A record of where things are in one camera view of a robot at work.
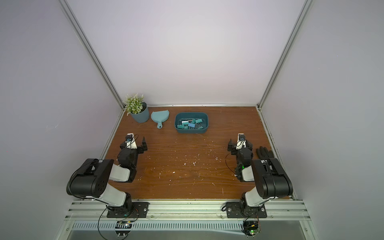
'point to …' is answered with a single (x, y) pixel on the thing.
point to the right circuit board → (250, 228)
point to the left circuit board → (123, 228)
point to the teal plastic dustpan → (160, 116)
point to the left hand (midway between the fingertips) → (137, 137)
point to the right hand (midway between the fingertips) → (241, 137)
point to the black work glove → (263, 153)
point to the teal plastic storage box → (191, 122)
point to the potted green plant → (135, 105)
